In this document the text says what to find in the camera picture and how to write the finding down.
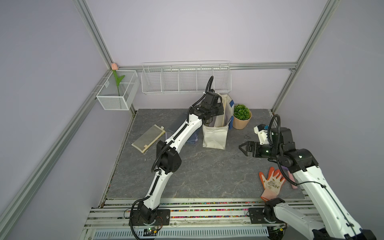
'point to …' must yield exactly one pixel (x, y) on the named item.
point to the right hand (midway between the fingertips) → (246, 146)
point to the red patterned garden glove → (272, 184)
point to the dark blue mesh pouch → (193, 138)
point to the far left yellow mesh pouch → (148, 137)
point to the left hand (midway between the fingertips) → (224, 108)
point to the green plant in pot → (242, 115)
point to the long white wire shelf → (179, 77)
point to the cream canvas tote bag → (216, 137)
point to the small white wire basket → (108, 95)
